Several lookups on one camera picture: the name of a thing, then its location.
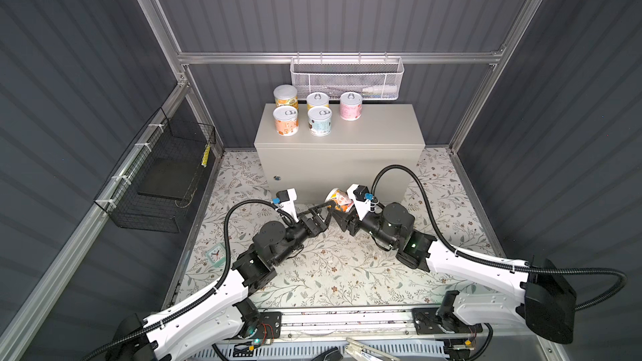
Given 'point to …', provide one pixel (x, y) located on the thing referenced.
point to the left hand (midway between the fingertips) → (330, 207)
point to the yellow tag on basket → (205, 156)
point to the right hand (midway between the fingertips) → (339, 203)
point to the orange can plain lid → (341, 200)
